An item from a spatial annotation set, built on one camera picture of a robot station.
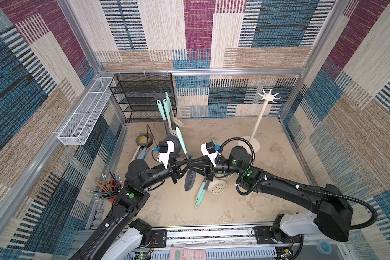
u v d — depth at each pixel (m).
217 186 0.87
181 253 0.69
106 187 0.81
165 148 0.53
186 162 0.58
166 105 0.74
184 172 0.59
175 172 0.55
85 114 0.77
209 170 0.58
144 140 1.09
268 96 0.75
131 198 0.50
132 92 1.08
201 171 0.62
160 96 0.75
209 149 0.55
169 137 0.91
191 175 0.65
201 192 0.85
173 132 0.92
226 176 0.67
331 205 0.41
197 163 0.61
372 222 0.41
